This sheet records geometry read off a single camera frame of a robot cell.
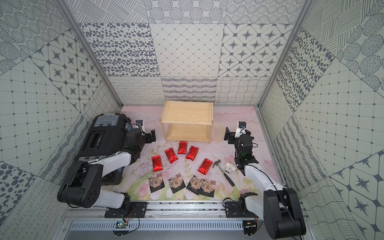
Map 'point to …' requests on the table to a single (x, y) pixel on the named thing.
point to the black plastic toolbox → (106, 136)
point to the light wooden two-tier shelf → (187, 121)
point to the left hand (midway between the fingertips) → (145, 128)
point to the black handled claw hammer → (225, 175)
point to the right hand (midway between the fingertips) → (235, 129)
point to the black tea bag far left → (156, 182)
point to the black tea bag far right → (207, 187)
